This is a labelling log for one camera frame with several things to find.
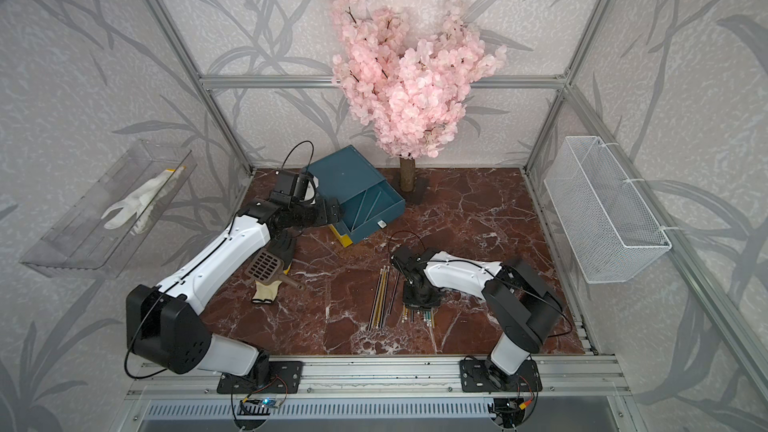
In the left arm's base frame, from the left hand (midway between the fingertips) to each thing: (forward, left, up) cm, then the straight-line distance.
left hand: (333, 213), depth 83 cm
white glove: (-10, +38, +16) cm, 42 cm away
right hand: (-20, -23, -19) cm, 36 cm away
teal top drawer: (+4, -10, -3) cm, 12 cm away
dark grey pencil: (-11, -19, -19) cm, 29 cm away
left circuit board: (-42, +12, -19) cm, 48 cm away
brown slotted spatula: (-10, +21, -16) cm, 28 cm away
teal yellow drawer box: (+13, -1, +2) cm, 13 cm away
